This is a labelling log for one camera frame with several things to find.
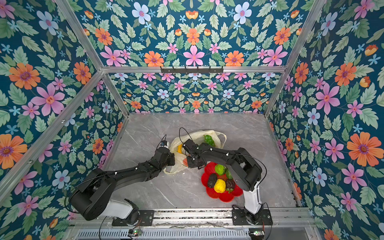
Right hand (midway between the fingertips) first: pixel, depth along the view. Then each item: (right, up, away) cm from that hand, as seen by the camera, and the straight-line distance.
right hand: (192, 163), depth 91 cm
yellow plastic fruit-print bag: (+3, +16, +3) cm, 17 cm away
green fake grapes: (+11, +14, +6) cm, 19 cm away
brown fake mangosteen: (+22, -9, -11) cm, 26 cm away
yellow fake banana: (-9, +8, +6) cm, 13 cm away
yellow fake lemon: (+16, -9, -12) cm, 22 cm away
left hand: (-10, +7, -1) cm, 13 cm away
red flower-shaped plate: (+11, -2, -3) cm, 11 cm away
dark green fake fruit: (+22, -5, -7) cm, 23 cm away
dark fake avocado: (+12, -7, -10) cm, 17 cm away
